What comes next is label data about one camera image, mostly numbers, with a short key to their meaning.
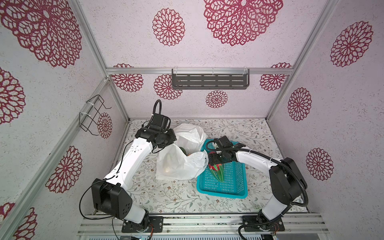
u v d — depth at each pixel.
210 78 0.92
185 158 0.75
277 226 0.72
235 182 0.87
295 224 0.76
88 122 0.76
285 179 0.46
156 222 0.75
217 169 0.86
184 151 0.99
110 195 0.40
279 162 0.48
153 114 0.61
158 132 0.56
